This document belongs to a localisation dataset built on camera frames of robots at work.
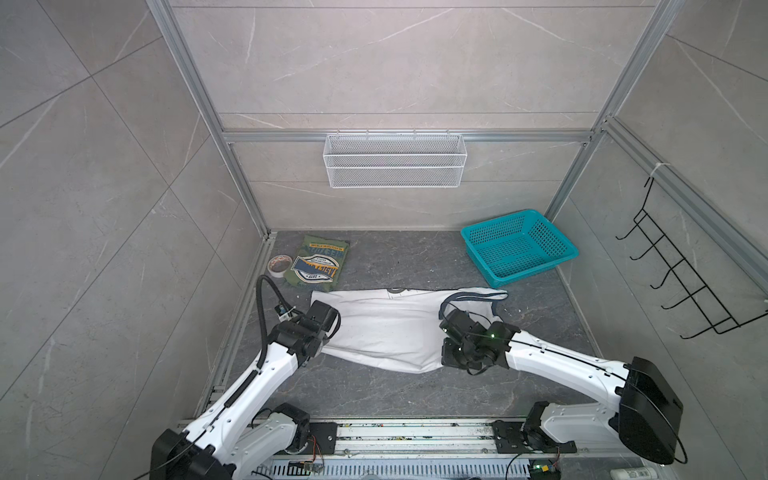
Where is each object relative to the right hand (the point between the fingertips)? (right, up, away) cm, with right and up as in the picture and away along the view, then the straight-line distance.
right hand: (443, 355), depth 82 cm
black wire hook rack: (+52, +25, -13) cm, 59 cm away
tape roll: (-57, +24, +28) cm, 68 cm away
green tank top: (-41, +25, +25) cm, 54 cm away
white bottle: (+42, -22, -14) cm, 49 cm away
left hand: (-37, +7, -2) cm, 38 cm away
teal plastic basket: (+34, +31, +33) cm, 57 cm away
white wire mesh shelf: (-14, +61, +19) cm, 65 cm away
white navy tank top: (-11, +4, +12) cm, 17 cm away
